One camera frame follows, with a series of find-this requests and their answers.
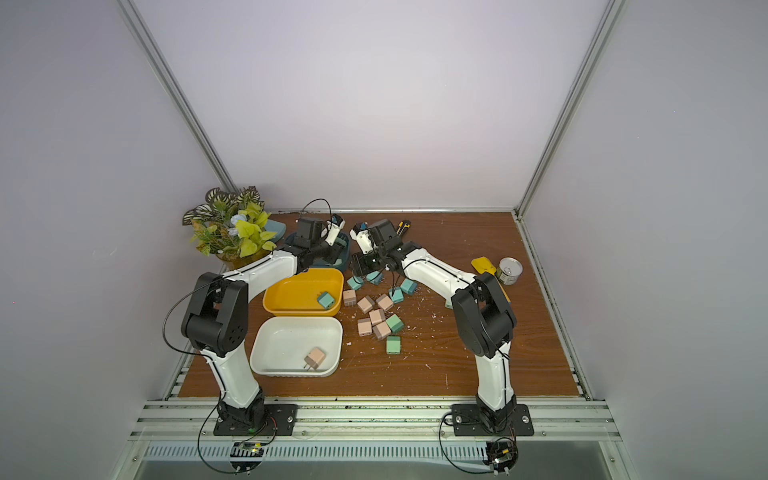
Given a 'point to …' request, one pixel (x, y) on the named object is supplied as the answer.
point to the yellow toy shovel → (483, 266)
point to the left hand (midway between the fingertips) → (341, 240)
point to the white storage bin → (280, 344)
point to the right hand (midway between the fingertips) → (354, 255)
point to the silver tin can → (509, 270)
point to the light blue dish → (277, 227)
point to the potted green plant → (232, 226)
